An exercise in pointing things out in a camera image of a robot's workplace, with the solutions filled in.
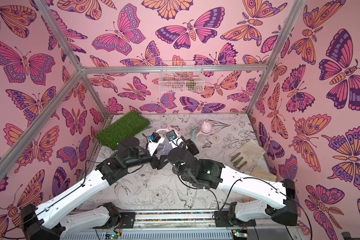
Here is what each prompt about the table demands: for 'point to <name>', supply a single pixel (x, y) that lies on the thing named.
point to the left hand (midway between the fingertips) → (170, 150)
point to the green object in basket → (190, 84)
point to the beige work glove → (243, 158)
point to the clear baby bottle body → (205, 139)
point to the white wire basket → (181, 82)
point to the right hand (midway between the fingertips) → (183, 137)
